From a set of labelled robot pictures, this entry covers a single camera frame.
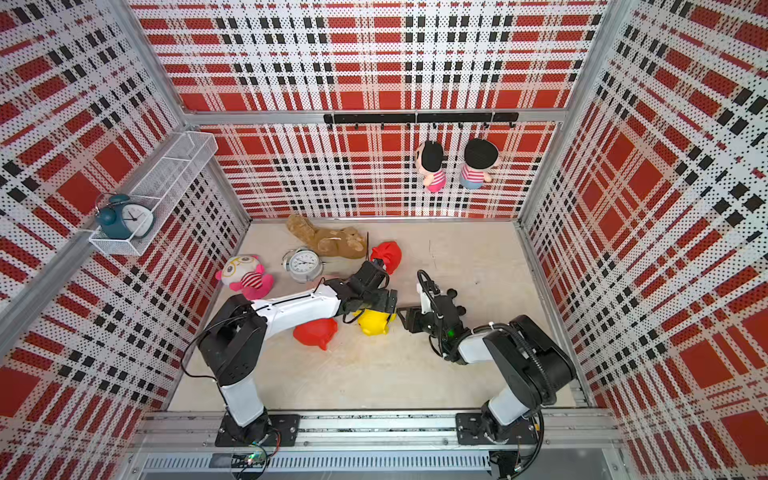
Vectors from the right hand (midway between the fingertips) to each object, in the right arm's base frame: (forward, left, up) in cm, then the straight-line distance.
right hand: (405, 309), depth 90 cm
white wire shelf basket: (+37, +68, +31) cm, 83 cm away
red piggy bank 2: (+19, +5, +5) cm, 20 cm away
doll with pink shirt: (+42, -8, +24) cm, 50 cm away
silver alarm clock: (+18, +35, 0) cm, 39 cm away
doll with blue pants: (+43, -26, +24) cm, 56 cm away
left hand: (+4, +6, +2) cm, 7 cm away
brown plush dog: (+22, +25, +6) cm, 34 cm away
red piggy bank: (-8, +25, +2) cm, 27 cm away
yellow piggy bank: (-5, +9, +3) cm, 11 cm away
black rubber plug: (+8, -16, -4) cm, 18 cm away
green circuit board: (-37, +37, -3) cm, 53 cm away
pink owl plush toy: (+12, +53, +3) cm, 54 cm away
